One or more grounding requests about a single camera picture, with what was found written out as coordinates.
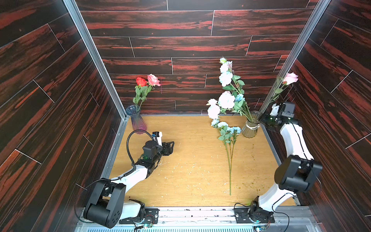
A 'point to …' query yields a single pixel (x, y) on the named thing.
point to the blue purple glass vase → (137, 122)
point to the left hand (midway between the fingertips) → (171, 143)
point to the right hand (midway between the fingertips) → (263, 117)
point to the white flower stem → (228, 135)
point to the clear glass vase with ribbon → (250, 129)
